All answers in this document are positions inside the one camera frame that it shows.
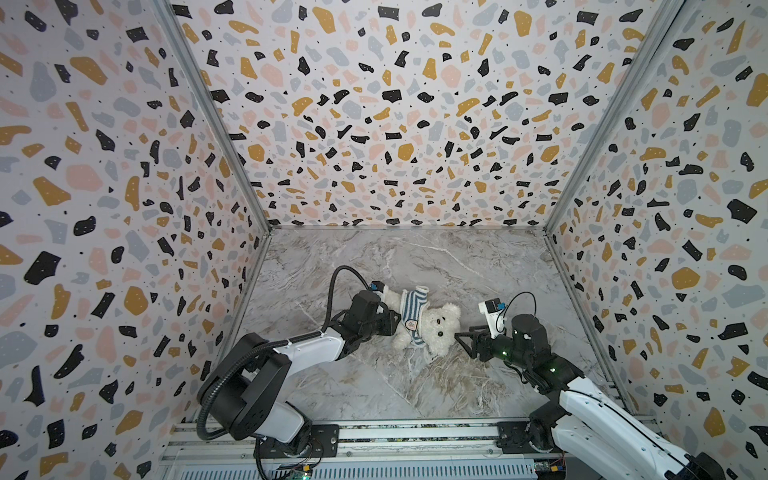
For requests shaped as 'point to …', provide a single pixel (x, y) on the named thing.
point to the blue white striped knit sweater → (413, 303)
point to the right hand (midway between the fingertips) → (464, 329)
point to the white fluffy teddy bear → (434, 327)
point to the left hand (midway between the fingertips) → (403, 312)
